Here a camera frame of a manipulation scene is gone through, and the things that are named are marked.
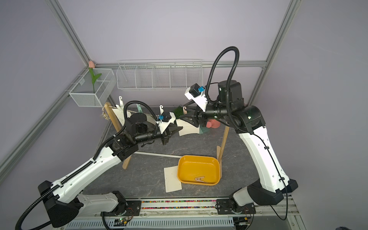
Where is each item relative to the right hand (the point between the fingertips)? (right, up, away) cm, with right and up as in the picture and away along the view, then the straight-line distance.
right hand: (184, 110), depth 56 cm
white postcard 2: (+1, -8, +10) cm, 13 cm away
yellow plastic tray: (+8, -35, +31) cm, 47 cm away
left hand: (-2, -7, +7) cm, 10 cm away
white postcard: (-8, -40, +25) cm, 48 cm away
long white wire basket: (-19, +28, +43) cm, 55 cm away
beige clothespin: (+7, -38, +27) cm, 47 cm away
